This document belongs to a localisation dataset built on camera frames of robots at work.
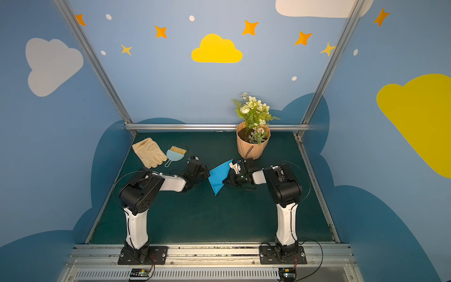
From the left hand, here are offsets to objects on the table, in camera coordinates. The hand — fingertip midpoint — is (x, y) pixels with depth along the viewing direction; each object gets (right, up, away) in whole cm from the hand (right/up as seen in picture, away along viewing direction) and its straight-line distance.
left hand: (211, 168), depth 101 cm
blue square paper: (+4, -4, 0) cm, 6 cm away
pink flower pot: (+24, +16, -3) cm, 29 cm away
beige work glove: (-40, +9, +10) cm, 42 cm away
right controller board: (+35, -42, -28) cm, 62 cm away
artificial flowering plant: (+24, +29, -11) cm, 39 cm away
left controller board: (-27, -41, -29) cm, 57 cm away
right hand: (+8, -7, -3) cm, 11 cm away
